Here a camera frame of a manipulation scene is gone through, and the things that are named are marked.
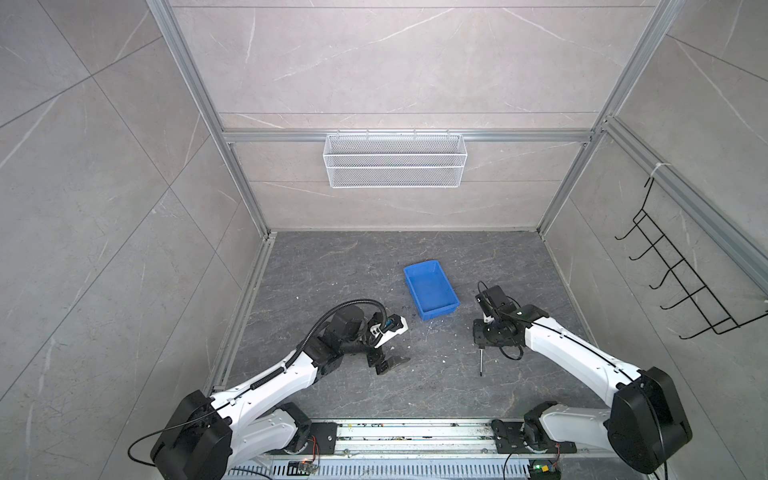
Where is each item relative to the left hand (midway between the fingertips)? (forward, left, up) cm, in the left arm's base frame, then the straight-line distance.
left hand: (400, 332), depth 77 cm
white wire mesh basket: (+56, 0, +16) cm, 58 cm away
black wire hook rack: (+7, -65, +19) cm, 68 cm away
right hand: (+3, -24, -8) cm, 25 cm away
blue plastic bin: (+23, -13, -15) cm, 30 cm away
